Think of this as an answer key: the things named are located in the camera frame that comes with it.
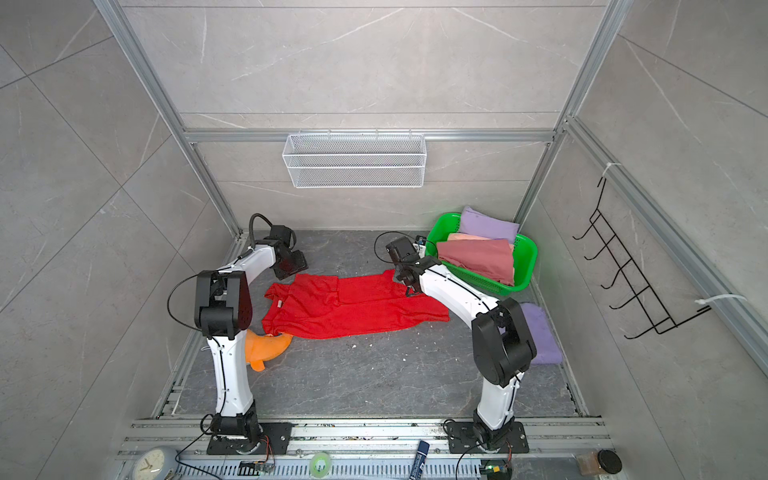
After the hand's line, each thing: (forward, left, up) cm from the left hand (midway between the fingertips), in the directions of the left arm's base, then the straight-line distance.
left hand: (300, 261), depth 106 cm
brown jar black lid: (-63, -76, +6) cm, 99 cm away
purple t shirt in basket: (+9, -64, +9) cm, 65 cm away
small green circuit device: (-63, -56, -3) cm, 84 cm away
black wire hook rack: (-36, -87, +28) cm, 99 cm away
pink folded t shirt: (-7, -67, +7) cm, 68 cm away
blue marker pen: (-62, -37, -1) cm, 72 cm away
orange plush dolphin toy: (-33, +6, +1) cm, 34 cm away
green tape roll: (-61, -12, -3) cm, 62 cm away
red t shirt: (-18, -5, -1) cm, 19 cm away
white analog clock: (-59, +24, 0) cm, 64 cm away
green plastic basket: (-5, -79, +5) cm, 79 cm away
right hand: (-12, -38, +9) cm, 41 cm away
